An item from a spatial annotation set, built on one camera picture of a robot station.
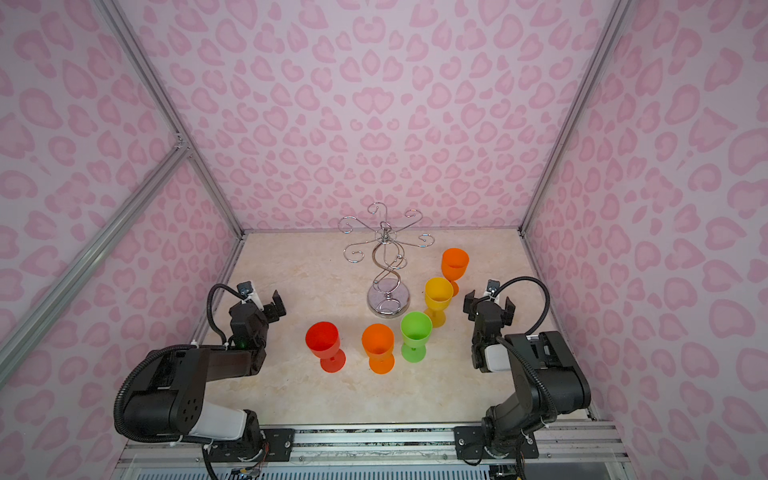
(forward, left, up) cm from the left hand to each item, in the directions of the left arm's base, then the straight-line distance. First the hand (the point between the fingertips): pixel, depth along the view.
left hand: (262, 291), depth 90 cm
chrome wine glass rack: (+2, -38, -8) cm, 39 cm away
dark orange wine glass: (+5, -58, +4) cm, 58 cm away
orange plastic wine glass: (-17, -35, +1) cm, 39 cm away
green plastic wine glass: (-13, -46, 0) cm, 47 cm away
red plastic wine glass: (-17, -21, +1) cm, 27 cm away
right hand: (-1, -70, -2) cm, 70 cm away
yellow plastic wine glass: (-1, -53, -1) cm, 53 cm away
